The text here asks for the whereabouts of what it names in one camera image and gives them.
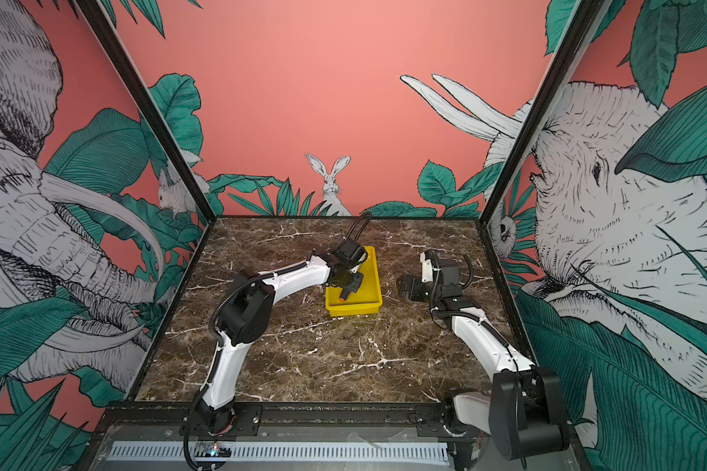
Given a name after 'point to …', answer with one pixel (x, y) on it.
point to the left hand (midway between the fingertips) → (356, 277)
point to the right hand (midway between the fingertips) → (407, 277)
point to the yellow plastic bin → (368, 297)
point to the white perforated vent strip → (345, 451)
